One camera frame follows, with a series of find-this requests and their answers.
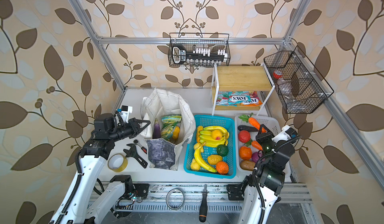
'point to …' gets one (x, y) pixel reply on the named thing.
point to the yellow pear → (176, 132)
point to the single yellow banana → (197, 156)
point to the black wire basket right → (300, 87)
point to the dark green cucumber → (247, 128)
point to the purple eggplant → (156, 131)
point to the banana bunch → (205, 136)
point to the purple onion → (255, 157)
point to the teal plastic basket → (227, 122)
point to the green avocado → (222, 150)
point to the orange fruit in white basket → (245, 152)
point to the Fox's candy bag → (248, 98)
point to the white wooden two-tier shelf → (239, 78)
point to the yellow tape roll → (124, 166)
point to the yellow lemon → (197, 145)
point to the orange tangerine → (222, 167)
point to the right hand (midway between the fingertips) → (262, 127)
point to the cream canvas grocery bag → (163, 154)
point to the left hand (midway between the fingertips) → (150, 122)
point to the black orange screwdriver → (203, 211)
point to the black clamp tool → (133, 153)
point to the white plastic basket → (273, 123)
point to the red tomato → (244, 136)
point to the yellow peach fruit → (216, 134)
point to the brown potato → (247, 165)
